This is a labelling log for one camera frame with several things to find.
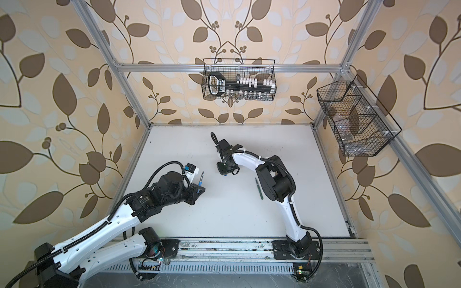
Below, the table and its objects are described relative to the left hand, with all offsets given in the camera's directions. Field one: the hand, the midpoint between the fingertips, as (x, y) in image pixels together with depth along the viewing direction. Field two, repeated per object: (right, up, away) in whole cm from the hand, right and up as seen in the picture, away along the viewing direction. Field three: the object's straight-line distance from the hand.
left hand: (205, 188), depth 74 cm
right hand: (+6, +3, +24) cm, 25 cm away
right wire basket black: (+65, +28, 0) cm, 70 cm away
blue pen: (-2, +2, 0) cm, 3 cm away
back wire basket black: (+15, +43, +15) cm, 48 cm away
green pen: (+25, -6, +18) cm, 31 cm away
